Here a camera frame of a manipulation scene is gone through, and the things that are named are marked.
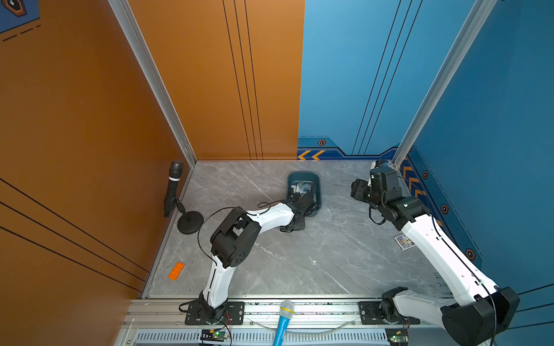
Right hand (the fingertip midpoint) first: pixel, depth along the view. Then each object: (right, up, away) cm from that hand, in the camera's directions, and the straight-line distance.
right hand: (358, 185), depth 78 cm
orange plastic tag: (-69, -34, +5) cm, 77 cm away
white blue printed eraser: (-17, -2, +28) cm, 33 cm away
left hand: (-22, -17, +19) cm, 33 cm away
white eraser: (-20, -3, +29) cm, 35 cm away
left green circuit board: (-51, -49, -7) cm, 71 cm away
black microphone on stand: (-68, -17, +17) cm, 72 cm away
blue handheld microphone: (-26, -41, -8) cm, 50 cm away
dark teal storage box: (-12, +3, +28) cm, 31 cm away
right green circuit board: (+11, -50, -7) cm, 52 cm away
